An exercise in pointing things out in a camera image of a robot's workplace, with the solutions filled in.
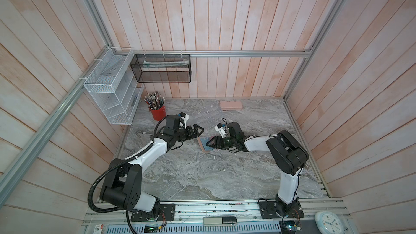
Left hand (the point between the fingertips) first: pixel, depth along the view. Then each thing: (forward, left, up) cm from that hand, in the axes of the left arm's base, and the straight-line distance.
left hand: (198, 134), depth 87 cm
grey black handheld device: (-39, -10, -8) cm, 41 cm away
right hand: (-1, -6, -10) cm, 11 cm away
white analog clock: (-39, -58, -9) cm, 70 cm away
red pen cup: (+20, +27, -7) cm, 34 cm away
